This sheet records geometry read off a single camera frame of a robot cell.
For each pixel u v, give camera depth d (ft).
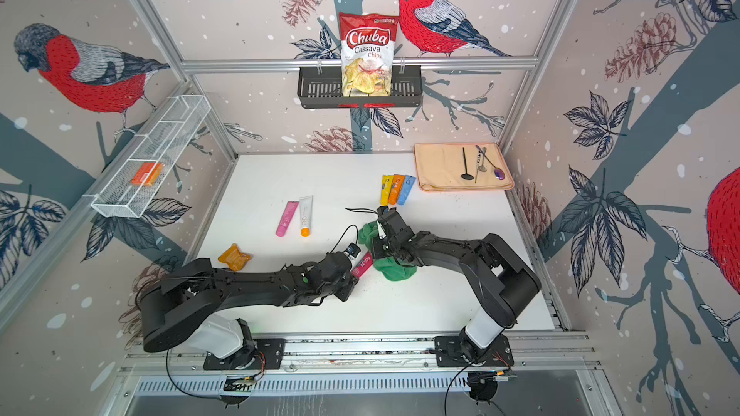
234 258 2.96
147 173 2.25
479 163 3.87
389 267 2.81
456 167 3.77
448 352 2.38
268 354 2.39
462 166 3.83
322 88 3.11
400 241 2.33
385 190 3.52
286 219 3.29
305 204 3.41
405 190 3.51
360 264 2.87
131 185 2.34
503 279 1.51
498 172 3.73
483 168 3.74
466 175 3.74
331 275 2.23
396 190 3.51
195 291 1.60
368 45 2.79
